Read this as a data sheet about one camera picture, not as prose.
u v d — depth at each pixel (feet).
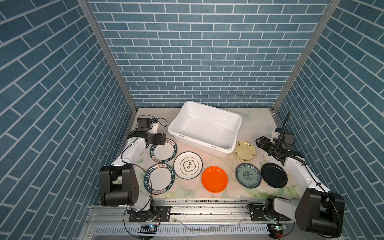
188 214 2.47
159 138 2.64
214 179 2.78
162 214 2.42
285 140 2.14
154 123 2.64
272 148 2.46
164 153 3.08
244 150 3.18
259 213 2.42
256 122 3.67
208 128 3.67
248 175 2.84
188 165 2.98
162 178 2.76
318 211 1.32
